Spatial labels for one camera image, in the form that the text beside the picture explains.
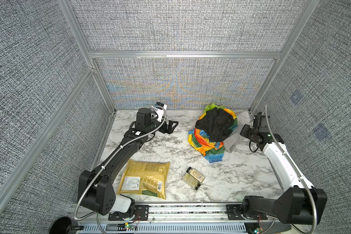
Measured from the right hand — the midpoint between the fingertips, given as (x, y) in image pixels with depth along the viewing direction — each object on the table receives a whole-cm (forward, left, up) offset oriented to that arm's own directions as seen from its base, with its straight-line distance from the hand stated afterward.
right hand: (245, 129), depth 83 cm
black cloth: (+9, +13, -4) cm, 17 cm away
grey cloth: (-2, +6, -10) cm, 12 cm away
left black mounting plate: (-38, +58, -19) cm, 72 cm away
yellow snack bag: (-23, +57, -12) cm, 62 cm away
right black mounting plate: (-38, +11, -18) cm, 44 cm away
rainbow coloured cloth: (0, +24, -12) cm, 27 cm away
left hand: (+1, +43, +8) cm, 44 cm away
